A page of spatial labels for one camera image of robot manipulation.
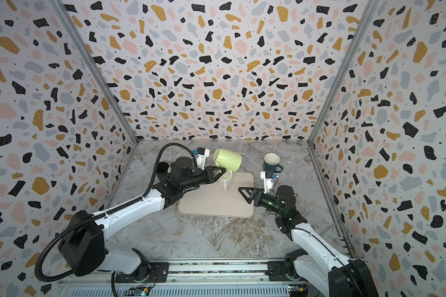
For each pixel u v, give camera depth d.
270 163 0.97
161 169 0.98
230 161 0.76
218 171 0.75
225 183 0.94
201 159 0.72
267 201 0.70
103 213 0.45
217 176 0.73
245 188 0.74
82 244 0.41
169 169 0.61
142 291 0.70
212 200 0.84
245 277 0.73
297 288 0.72
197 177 0.67
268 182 0.73
